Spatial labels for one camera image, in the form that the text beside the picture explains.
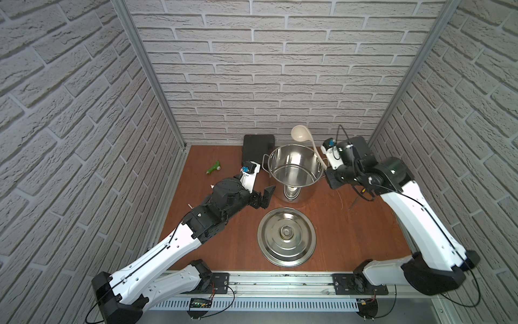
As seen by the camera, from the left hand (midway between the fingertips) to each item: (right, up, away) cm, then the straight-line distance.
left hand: (260, 175), depth 69 cm
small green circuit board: (-22, -47, +3) cm, 52 cm away
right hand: (+25, +1, 0) cm, 25 cm away
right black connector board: (+38, -47, 0) cm, 60 cm away
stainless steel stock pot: (+17, +1, +35) cm, 39 cm away
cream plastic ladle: (+16, +16, +11) cm, 26 cm away
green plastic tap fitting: (-25, +2, +38) cm, 45 cm away
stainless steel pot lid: (+11, -27, +14) cm, 33 cm away
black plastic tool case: (-4, +14, +42) cm, 45 cm away
